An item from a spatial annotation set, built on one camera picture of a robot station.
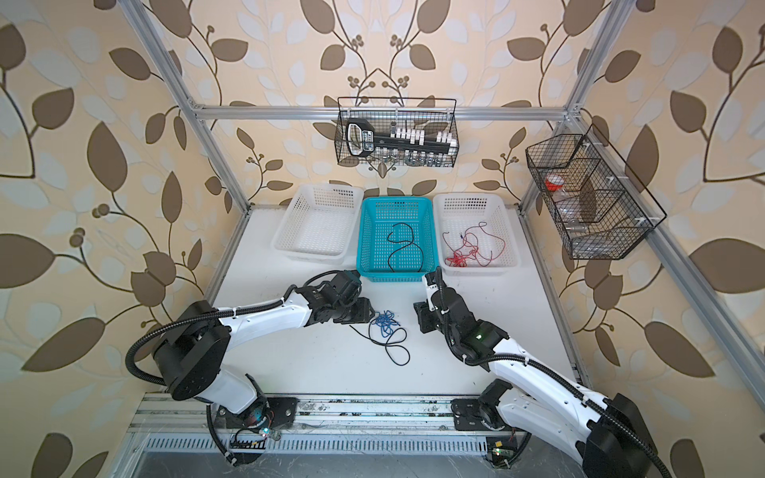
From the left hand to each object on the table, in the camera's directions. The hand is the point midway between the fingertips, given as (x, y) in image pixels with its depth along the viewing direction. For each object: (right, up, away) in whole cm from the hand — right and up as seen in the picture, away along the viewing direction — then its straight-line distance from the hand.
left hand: (368, 310), depth 86 cm
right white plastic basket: (+37, +23, +19) cm, 47 cm away
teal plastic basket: (+9, +21, +25) cm, 34 cm away
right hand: (+15, +3, -5) cm, 16 cm away
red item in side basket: (+52, +37, -6) cm, 63 cm away
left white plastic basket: (-22, +26, +29) cm, 45 cm away
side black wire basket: (+59, +29, -13) cm, 67 cm away
